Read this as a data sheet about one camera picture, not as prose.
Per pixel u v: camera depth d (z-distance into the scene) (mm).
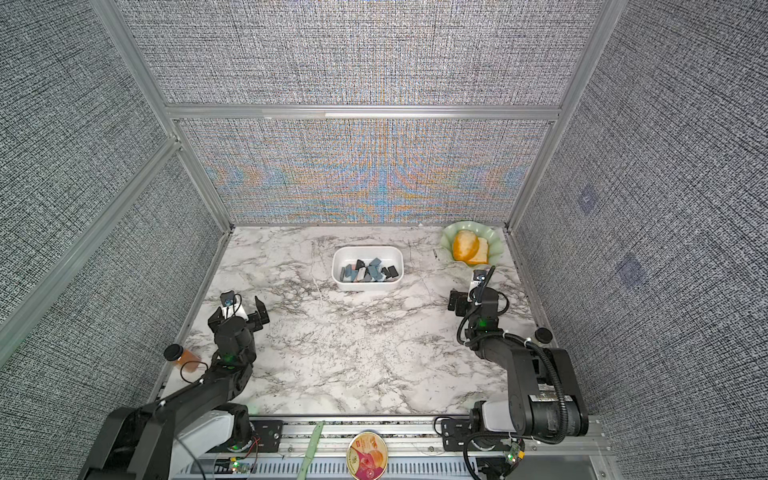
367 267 1021
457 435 737
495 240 1097
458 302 849
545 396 438
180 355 780
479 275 797
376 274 1003
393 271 1054
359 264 1062
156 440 420
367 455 683
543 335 817
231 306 704
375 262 1074
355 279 1003
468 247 1044
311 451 725
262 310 800
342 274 1037
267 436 735
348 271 1033
